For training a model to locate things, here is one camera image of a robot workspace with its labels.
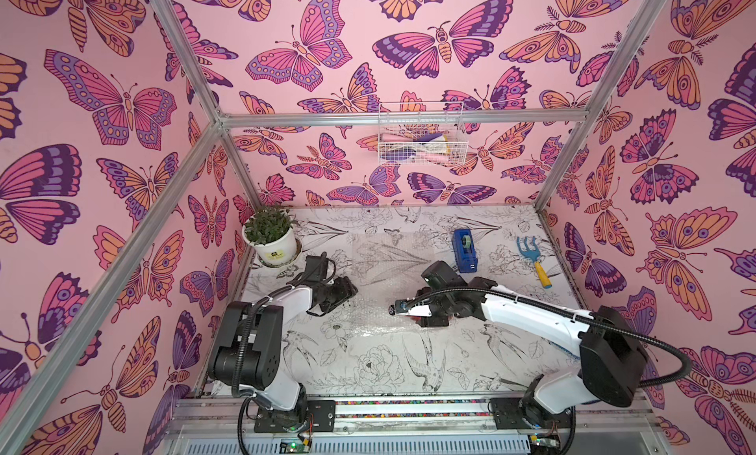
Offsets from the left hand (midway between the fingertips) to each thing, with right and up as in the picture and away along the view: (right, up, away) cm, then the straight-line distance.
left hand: (353, 291), depth 94 cm
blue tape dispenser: (+38, +14, +8) cm, 41 cm away
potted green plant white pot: (-26, +20, -2) cm, 32 cm away
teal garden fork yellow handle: (+64, +11, +11) cm, 66 cm away
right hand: (+20, -1, -10) cm, 22 cm away
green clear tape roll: (+38, +16, +7) cm, 42 cm away
